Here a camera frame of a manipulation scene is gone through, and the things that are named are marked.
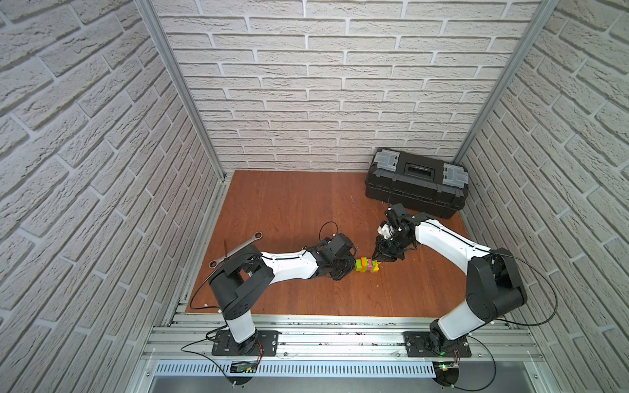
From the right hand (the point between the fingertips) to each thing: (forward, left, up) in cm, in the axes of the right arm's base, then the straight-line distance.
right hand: (377, 257), depth 86 cm
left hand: (-1, +6, -1) cm, 6 cm away
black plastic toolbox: (+25, -24, +10) cm, 36 cm away
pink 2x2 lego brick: (-3, +4, -2) cm, 5 cm away
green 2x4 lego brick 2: (-2, +7, -1) cm, 7 cm away
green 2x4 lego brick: (-2, +2, -1) cm, 3 cm away
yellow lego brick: (-2, 0, -5) cm, 5 cm away
